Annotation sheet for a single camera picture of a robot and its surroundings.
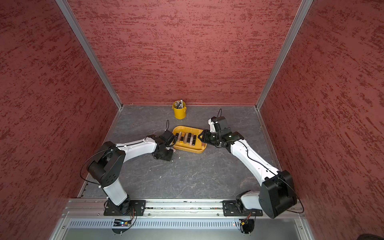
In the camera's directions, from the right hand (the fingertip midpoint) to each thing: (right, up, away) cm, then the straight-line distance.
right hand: (200, 140), depth 81 cm
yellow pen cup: (-14, +19, +22) cm, 32 cm away
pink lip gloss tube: (-6, -2, +18) cm, 19 cm away
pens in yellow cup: (-14, +22, +18) cm, 32 cm away
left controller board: (-41, -40, -9) cm, 58 cm away
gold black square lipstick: (-12, 0, +18) cm, 22 cm away
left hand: (-21, -14, +10) cm, 27 cm away
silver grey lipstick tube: (-14, 0, +18) cm, 23 cm away
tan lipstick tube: (-10, -1, +18) cm, 20 cm away
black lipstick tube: (-7, -1, +19) cm, 20 cm away
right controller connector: (+22, -40, -11) cm, 47 cm away
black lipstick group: (-4, -3, +17) cm, 18 cm away
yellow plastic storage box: (0, -7, +15) cm, 17 cm away
